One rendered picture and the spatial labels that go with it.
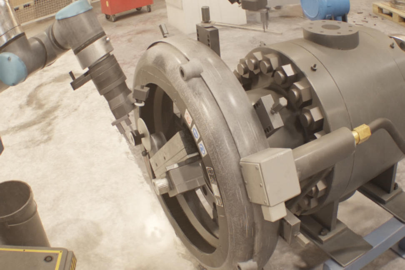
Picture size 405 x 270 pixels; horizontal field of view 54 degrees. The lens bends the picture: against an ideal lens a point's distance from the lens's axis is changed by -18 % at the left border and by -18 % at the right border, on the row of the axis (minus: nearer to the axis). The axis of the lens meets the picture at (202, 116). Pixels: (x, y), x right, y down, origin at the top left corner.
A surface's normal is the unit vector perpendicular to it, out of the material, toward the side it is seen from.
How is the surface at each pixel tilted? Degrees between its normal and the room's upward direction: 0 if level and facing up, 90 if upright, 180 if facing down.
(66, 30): 92
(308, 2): 90
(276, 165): 68
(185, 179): 54
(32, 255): 0
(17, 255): 0
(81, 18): 72
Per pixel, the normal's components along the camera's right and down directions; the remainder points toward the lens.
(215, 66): 0.07, -0.66
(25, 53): 0.81, -0.27
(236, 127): 0.26, -0.31
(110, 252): -0.11, -0.90
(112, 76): 0.47, -0.04
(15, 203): 0.19, 0.35
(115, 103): -0.29, 0.02
